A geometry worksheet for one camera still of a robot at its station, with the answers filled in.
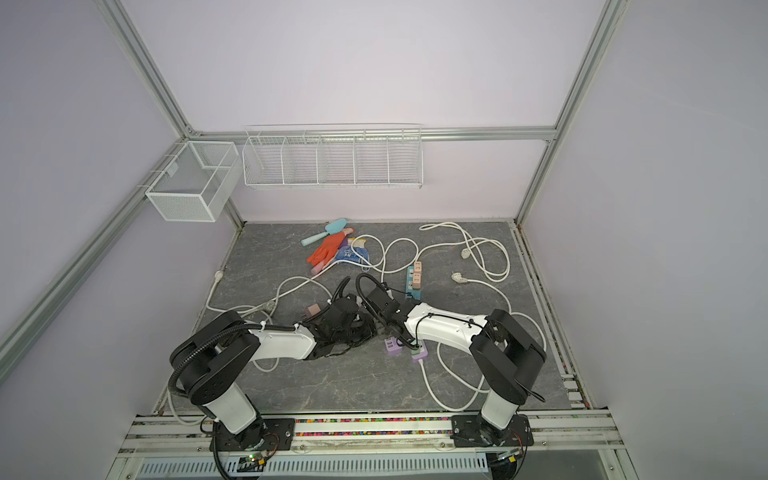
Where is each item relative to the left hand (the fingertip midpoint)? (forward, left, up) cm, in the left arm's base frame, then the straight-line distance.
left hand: (385, 333), depth 88 cm
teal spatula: (+47, +21, -4) cm, 51 cm away
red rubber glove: (+33, +20, 0) cm, 39 cm away
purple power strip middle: (-4, -2, 0) cm, 4 cm away
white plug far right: (+29, -31, -1) cm, 42 cm away
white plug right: (+19, -25, -1) cm, 32 cm away
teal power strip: (+13, -10, 0) cm, 16 cm away
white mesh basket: (+47, +62, +21) cm, 81 cm away
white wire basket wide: (+55, +16, +25) cm, 62 cm away
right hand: (+2, -2, +1) cm, 3 cm away
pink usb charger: (+9, +23, -1) cm, 25 cm away
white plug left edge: (+28, +60, -5) cm, 66 cm away
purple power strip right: (-6, -11, 0) cm, 12 cm away
